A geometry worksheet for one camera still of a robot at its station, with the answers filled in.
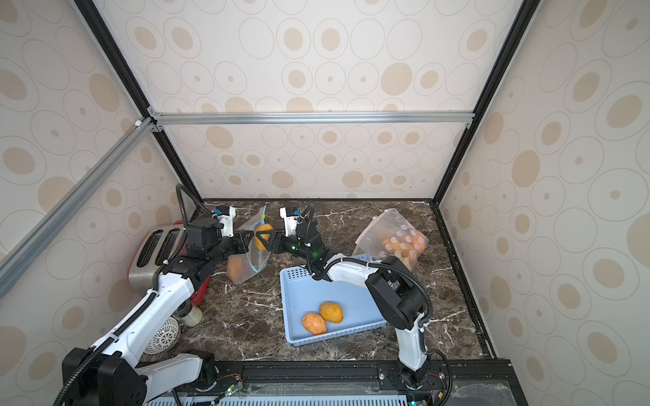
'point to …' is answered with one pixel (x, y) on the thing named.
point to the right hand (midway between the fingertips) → (273, 230)
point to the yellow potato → (331, 312)
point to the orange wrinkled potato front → (314, 323)
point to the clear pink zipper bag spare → (389, 234)
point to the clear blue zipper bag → (254, 259)
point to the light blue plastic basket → (303, 293)
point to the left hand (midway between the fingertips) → (260, 230)
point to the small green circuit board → (229, 390)
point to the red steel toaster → (150, 250)
